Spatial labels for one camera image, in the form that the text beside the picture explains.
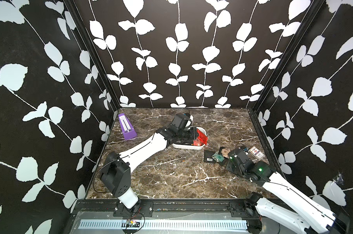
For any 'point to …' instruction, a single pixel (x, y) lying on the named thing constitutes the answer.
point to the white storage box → (181, 146)
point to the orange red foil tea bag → (201, 140)
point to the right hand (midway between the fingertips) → (224, 161)
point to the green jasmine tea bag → (218, 157)
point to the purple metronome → (128, 132)
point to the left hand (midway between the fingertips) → (201, 133)
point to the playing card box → (256, 153)
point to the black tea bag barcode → (207, 158)
